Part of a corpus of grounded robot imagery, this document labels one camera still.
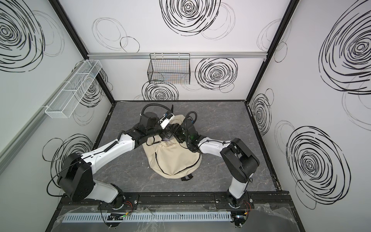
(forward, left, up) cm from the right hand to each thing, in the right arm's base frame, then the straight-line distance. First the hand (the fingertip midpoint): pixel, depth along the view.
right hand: (169, 130), depth 85 cm
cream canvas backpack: (-14, -2, -8) cm, 17 cm away
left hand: (+1, -1, +4) cm, 4 cm away
